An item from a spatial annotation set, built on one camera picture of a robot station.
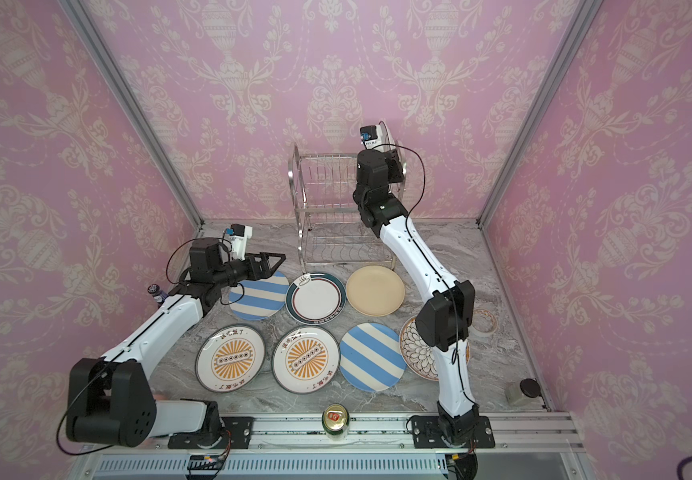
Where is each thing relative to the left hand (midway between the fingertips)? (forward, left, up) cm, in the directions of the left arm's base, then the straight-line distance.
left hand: (276, 258), depth 82 cm
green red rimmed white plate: (0, -9, -21) cm, 23 cm away
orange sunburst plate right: (-20, -8, -21) cm, 30 cm away
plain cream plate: (+4, -29, -22) cm, 37 cm away
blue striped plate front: (-19, -27, -21) cm, 39 cm away
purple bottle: (-10, +30, -4) cm, 32 cm away
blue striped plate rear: (-1, +9, -21) cm, 22 cm away
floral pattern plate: (-19, -41, -21) cm, 49 cm away
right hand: (+19, -33, +22) cm, 44 cm away
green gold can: (-37, -18, -12) cm, 43 cm away
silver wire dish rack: (+31, -12, -20) cm, 39 cm away
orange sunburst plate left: (-20, +14, -22) cm, 33 cm away
